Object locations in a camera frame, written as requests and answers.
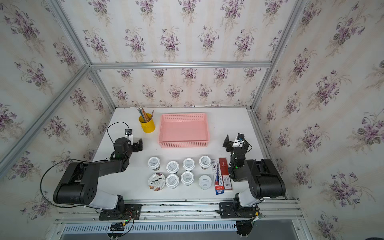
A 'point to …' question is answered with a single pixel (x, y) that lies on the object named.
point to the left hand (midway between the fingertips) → (134, 139)
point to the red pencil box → (227, 183)
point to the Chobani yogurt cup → (156, 181)
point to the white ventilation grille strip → (219, 227)
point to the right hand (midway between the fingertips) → (237, 137)
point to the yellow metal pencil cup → (147, 122)
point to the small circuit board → (119, 226)
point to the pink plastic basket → (183, 130)
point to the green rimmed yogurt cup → (204, 182)
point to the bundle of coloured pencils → (145, 115)
